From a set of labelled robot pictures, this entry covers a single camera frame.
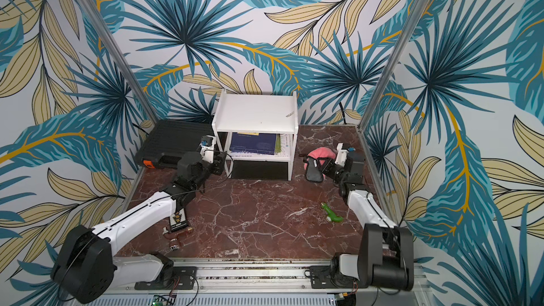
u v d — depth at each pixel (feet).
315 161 2.78
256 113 2.51
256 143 2.83
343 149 2.61
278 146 2.82
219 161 2.37
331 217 2.82
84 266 1.31
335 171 2.47
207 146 2.26
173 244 2.56
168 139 3.71
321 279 2.40
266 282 2.41
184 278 2.43
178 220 2.78
